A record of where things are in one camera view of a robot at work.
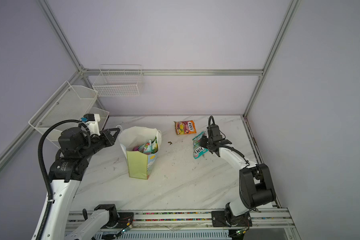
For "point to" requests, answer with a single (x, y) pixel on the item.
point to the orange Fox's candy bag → (185, 127)
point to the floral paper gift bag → (139, 164)
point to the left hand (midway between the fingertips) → (119, 130)
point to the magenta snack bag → (135, 148)
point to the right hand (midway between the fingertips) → (201, 140)
